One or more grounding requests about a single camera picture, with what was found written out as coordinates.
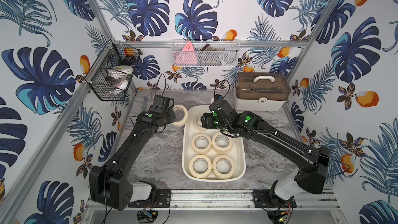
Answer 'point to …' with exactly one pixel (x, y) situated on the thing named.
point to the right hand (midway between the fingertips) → (205, 118)
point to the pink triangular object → (187, 56)
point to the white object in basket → (117, 76)
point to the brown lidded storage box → (258, 91)
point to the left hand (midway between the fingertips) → (171, 113)
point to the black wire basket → (114, 54)
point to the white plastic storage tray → (209, 155)
